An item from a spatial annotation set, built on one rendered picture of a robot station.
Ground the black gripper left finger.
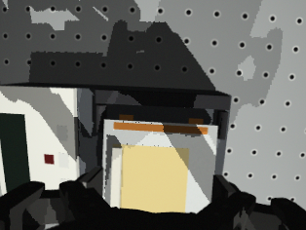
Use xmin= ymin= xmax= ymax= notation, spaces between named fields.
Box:
xmin=0 ymin=167 xmax=122 ymax=230

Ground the grey perforated base plate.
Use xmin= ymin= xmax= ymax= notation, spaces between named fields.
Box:
xmin=0 ymin=0 xmax=306 ymax=210

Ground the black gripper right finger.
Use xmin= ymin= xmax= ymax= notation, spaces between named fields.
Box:
xmin=181 ymin=174 xmax=306 ymax=230

